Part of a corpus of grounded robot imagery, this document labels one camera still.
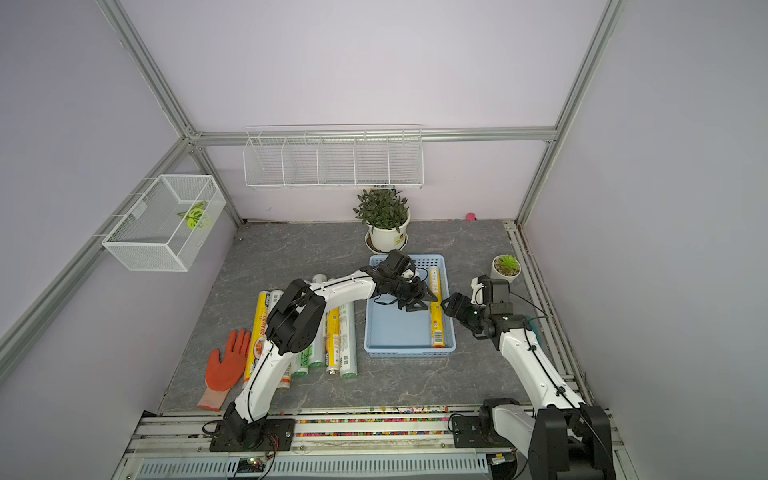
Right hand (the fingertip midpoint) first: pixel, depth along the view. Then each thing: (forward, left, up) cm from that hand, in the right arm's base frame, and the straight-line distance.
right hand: (449, 306), depth 86 cm
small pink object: (+48, -16, -11) cm, 51 cm away
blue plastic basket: (-3, +18, -10) cm, 20 cm away
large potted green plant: (+31, +19, +7) cm, 37 cm away
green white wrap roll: (-8, +29, -5) cm, 31 cm away
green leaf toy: (+18, +71, +19) cm, 76 cm away
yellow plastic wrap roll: (0, +3, -7) cm, 8 cm away
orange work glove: (-16, +65, -11) cm, 68 cm away
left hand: (+3, +3, -4) cm, 6 cm away
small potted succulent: (+14, -20, 0) cm, 24 cm away
